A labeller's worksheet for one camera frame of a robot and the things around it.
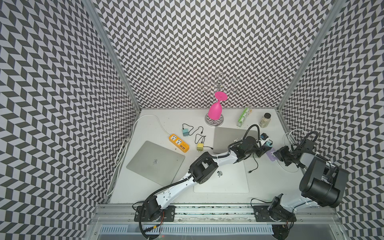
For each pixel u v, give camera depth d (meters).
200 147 0.96
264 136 0.82
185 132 1.03
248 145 0.77
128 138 1.02
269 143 0.89
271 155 0.91
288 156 0.83
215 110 0.87
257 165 0.89
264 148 0.84
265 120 1.02
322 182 0.46
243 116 1.05
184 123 1.14
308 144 0.72
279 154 0.82
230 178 0.85
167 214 0.73
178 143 0.96
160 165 0.87
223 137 1.04
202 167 0.69
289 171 0.89
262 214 0.73
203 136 1.02
